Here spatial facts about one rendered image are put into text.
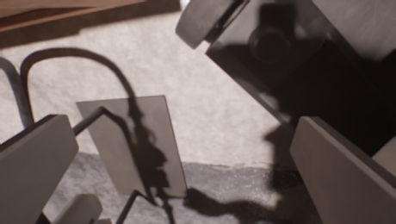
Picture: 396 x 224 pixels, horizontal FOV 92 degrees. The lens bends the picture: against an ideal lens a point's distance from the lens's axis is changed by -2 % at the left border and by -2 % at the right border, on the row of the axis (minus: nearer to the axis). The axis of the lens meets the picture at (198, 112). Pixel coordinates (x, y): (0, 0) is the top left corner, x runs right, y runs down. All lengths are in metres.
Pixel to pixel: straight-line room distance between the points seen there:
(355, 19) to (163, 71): 0.41
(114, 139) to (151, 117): 0.17
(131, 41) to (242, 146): 0.42
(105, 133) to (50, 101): 0.21
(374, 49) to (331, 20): 0.08
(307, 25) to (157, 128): 0.48
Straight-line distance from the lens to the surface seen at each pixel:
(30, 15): 0.56
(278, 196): 0.77
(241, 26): 0.28
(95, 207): 0.53
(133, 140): 0.69
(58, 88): 0.76
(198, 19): 0.31
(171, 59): 0.53
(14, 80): 0.80
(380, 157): 0.22
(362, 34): 0.37
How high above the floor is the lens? 0.49
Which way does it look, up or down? 60 degrees down
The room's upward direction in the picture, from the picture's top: 161 degrees counter-clockwise
